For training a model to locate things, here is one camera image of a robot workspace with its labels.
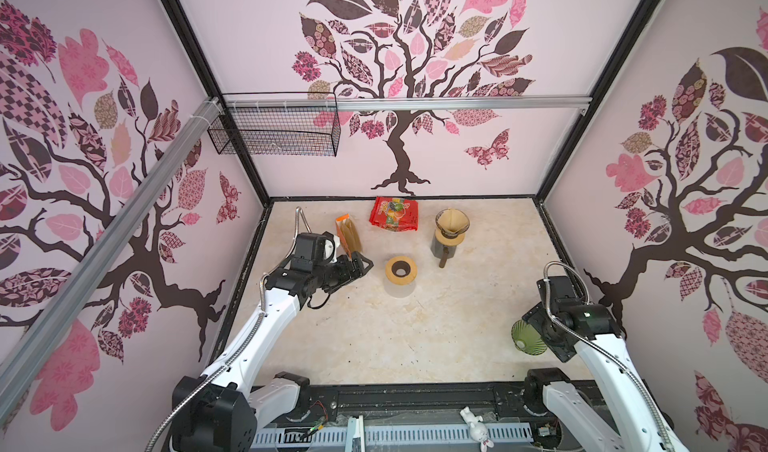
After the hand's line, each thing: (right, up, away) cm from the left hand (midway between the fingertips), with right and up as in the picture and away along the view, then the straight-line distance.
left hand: (362, 274), depth 78 cm
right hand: (+47, -13, -2) cm, 49 cm away
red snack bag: (+9, +18, +32) cm, 37 cm away
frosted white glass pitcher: (+10, -8, +16) cm, 20 cm away
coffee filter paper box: (-7, +10, +22) cm, 25 cm away
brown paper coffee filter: (+28, +15, +16) cm, 36 cm away
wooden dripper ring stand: (+27, +8, +16) cm, 32 cm away
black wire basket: (-40, +52, +43) cm, 79 cm away
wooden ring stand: (+11, -1, +12) cm, 16 cm away
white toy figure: (+28, -35, -11) cm, 46 cm away
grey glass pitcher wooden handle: (+25, +4, +17) cm, 30 cm away
